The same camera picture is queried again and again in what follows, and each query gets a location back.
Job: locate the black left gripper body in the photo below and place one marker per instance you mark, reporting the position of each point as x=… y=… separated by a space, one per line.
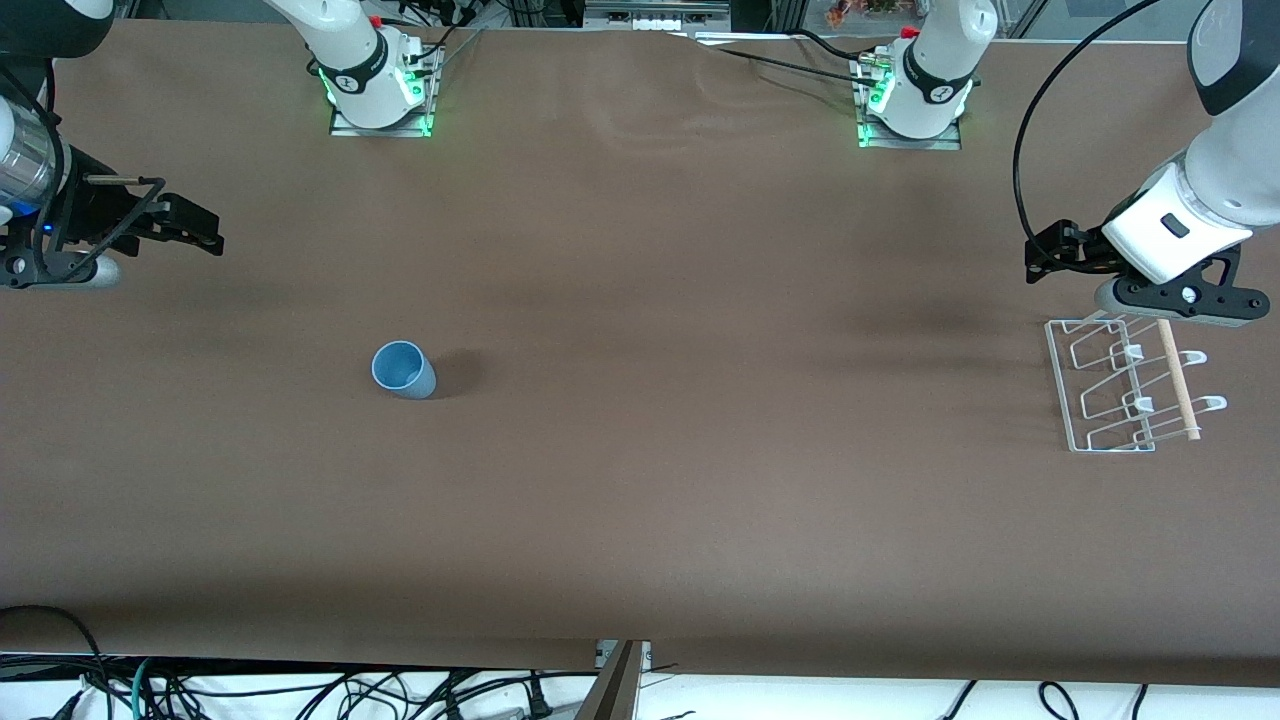
x=1082 y=252

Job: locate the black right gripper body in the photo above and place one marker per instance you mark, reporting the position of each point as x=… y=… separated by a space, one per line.
x=95 y=212

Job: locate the blue plastic cup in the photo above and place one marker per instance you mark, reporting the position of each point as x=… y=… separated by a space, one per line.
x=403 y=370

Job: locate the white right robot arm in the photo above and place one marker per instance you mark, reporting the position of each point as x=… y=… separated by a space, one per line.
x=355 y=70

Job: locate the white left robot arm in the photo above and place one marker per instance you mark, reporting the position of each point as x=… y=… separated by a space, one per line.
x=1200 y=200

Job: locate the orange background object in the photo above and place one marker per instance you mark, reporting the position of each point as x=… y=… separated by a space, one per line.
x=860 y=10

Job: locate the grey power strip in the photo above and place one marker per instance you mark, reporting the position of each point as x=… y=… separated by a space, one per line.
x=655 y=15

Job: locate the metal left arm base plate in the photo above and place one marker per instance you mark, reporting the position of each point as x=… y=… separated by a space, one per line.
x=910 y=143

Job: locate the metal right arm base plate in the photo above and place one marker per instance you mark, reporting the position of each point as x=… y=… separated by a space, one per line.
x=380 y=128

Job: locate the small metal bracket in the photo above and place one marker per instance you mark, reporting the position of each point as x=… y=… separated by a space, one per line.
x=605 y=652

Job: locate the brown wooden post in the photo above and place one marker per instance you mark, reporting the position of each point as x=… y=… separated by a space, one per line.
x=612 y=690

